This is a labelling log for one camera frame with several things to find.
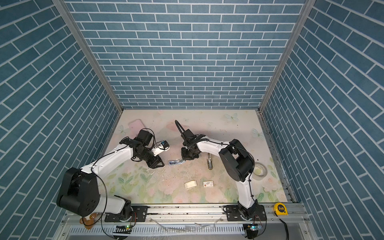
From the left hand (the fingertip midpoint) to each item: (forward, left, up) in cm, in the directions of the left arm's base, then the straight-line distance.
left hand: (161, 161), depth 84 cm
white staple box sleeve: (-11, -27, -5) cm, 29 cm away
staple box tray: (-11, -17, -7) cm, 21 cm away
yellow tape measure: (-25, -62, -4) cm, 67 cm away
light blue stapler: (+2, -8, -6) cm, 10 cm away
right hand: (+5, -11, -5) cm, 13 cm away
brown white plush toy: (-27, +32, -6) cm, 42 cm away
